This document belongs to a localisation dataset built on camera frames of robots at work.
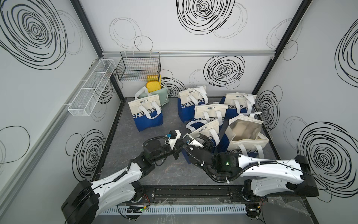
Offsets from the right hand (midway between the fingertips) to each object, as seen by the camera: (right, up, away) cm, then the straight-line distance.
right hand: (195, 141), depth 68 cm
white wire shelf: (-58, +20, +4) cm, 62 cm away
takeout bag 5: (-3, +22, +22) cm, 32 cm away
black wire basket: (-51, +61, +76) cm, 110 cm away
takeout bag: (+35, -2, +23) cm, 42 cm away
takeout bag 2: (+7, +4, +3) cm, 9 cm away
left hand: (-4, -1, +2) cm, 5 cm away
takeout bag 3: (+11, +14, +14) cm, 23 cm away
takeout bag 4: (-28, +14, +16) cm, 35 cm away
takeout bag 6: (+29, +19, +18) cm, 40 cm away
